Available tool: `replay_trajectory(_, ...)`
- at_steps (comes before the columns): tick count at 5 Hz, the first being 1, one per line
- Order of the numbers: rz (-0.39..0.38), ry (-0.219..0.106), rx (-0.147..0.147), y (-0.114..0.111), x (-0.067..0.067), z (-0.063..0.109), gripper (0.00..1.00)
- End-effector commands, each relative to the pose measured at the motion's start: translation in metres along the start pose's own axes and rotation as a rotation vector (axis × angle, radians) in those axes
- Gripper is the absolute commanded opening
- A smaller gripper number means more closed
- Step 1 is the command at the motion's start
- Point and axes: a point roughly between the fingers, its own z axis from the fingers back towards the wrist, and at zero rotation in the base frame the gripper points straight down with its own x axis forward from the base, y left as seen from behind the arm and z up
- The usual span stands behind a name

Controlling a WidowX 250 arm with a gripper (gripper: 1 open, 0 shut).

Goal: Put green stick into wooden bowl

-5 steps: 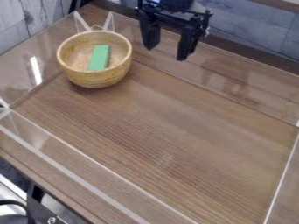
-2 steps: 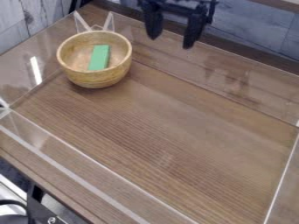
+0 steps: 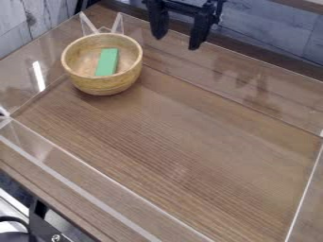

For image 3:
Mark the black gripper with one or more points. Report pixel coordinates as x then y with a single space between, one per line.
205 19

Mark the green rectangular stick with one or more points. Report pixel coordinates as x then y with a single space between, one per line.
109 61

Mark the wooden bowl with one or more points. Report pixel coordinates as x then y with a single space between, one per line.
79 60

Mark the clear acrylic tray walls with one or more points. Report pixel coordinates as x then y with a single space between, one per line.
205 154

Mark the black table leg bracket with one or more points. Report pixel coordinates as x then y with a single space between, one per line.
43 230

